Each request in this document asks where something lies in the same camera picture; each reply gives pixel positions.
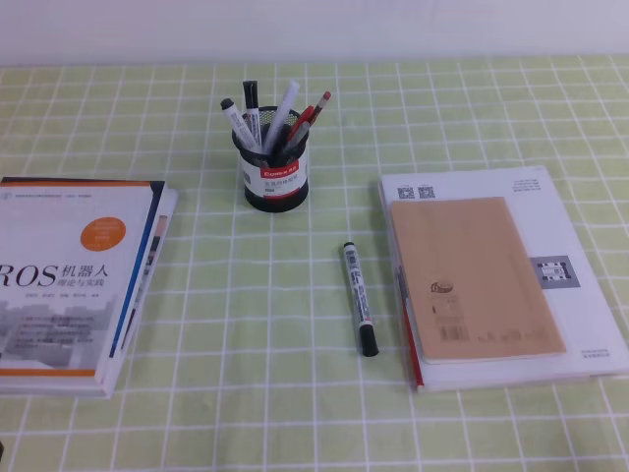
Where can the red pencil with eraser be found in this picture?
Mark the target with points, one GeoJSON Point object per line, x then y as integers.
{"type": "Point", "coordinates": [320, 105]}

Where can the red pen in holder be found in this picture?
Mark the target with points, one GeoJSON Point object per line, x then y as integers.
{"type": "Point", "coordinates": [304, 117]}

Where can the red-spined book underneath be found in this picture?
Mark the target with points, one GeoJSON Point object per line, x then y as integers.
{"type": "Point", "coordinates": [417, 380]}

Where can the grey pen in holder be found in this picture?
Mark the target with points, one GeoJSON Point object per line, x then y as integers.
{"type": "Point", "coordinates": [302, 132]}

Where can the green checkered tablecloth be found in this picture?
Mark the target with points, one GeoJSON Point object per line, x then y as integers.
{"type": "Point", "coordinates": [248, 356]}

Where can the round-capped white marker in holder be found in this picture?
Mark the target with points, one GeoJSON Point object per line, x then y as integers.
{"type": "Point", "coordinates": [239, 125]}

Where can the black mesh pen holder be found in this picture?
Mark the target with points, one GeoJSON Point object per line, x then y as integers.
{"type": "Point", "coordinates": [276, 182]}

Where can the brown kraft notebook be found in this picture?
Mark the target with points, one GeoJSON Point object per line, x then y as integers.
{"type": "Point", "coordinates": [471, 286]}

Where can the white ROS robot book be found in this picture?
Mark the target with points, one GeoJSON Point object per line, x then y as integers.
{"type": "Point", "coordinates": [69, 275]}

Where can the black-capped white marker in holder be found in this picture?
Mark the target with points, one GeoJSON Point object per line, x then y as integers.
{"type": "Point", "coordinates": [252, 110]}

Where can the black capped marker on table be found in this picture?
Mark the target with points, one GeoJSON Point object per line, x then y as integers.
{"type": "Point", "coordinates": [360, 300]}

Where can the white pen in holder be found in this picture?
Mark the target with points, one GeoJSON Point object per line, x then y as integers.
{"type": "Point", "coordinates": [280, 116]}

